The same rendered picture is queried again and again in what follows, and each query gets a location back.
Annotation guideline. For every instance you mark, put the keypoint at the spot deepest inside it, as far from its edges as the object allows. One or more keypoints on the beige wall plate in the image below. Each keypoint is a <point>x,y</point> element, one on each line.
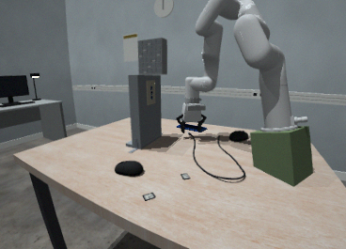
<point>150,97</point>

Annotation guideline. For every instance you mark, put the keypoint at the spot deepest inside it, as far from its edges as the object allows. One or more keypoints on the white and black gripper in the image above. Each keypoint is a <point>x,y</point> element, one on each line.
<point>190,116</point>

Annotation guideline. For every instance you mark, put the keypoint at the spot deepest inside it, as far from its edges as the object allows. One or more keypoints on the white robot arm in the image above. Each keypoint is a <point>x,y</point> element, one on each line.
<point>258,53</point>

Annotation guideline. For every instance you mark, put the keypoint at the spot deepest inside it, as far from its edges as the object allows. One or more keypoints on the black computer mouse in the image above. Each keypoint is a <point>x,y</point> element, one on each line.
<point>238,136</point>
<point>129,168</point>

